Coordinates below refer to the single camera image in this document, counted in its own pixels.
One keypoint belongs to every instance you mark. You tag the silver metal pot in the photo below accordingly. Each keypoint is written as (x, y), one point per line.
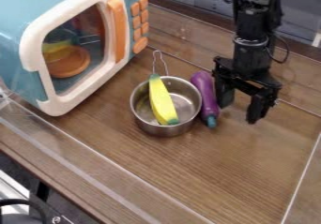
(185, 97)

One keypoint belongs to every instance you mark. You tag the blue toy microwave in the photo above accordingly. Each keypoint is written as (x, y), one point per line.
(109, 27)

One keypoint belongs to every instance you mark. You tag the purple toy eggplant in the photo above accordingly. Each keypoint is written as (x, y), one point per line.
(202, 81)

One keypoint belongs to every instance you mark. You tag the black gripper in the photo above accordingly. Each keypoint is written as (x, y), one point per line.
(260, 85)

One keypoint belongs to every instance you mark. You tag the yellow toy banana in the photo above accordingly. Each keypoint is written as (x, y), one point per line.
(161, 102)

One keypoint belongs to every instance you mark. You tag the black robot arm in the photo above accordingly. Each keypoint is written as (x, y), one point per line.
(247, 72)

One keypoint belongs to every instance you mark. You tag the orange plate inside microwave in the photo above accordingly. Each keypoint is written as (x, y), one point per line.
(67, 62)

